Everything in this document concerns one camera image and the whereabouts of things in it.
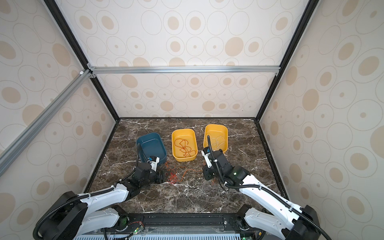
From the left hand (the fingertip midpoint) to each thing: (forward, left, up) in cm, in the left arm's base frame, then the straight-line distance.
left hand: (171, 171), depth 85 cm
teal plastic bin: (+22, +17, -5) cm, 28 cm away
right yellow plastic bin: (+31, -31, -7) cm, 44 cm away
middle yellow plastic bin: (+29, -10, -4) cm, 31 cm away
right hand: (-1, -19, +8) cm, 21 cm away
